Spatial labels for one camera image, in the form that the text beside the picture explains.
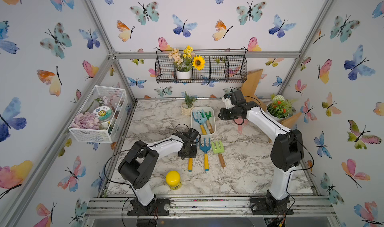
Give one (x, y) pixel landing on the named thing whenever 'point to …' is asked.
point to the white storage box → (203, 118)
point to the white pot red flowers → (280, 108)
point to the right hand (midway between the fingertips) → (222, 113)
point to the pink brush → (240, 121)
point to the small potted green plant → (187, 106)
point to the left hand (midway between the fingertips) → (194, 154)
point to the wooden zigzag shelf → (249, 87)
